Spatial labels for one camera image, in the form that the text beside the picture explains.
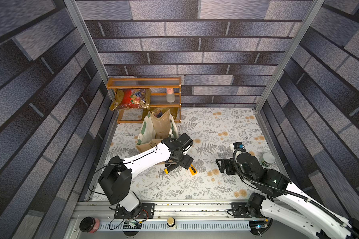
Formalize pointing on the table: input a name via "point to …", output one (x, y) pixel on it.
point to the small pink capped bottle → (170, 95)
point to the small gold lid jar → (170, 221)
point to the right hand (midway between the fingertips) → (221, 159)
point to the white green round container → (267, 160)
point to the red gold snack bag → (132, 98)
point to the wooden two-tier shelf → (166, 92)
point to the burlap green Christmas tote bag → (153, 129)
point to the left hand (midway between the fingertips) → (185, 160)
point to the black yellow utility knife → (170, 168)
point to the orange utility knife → (193, 170)
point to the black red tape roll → (89, 224)
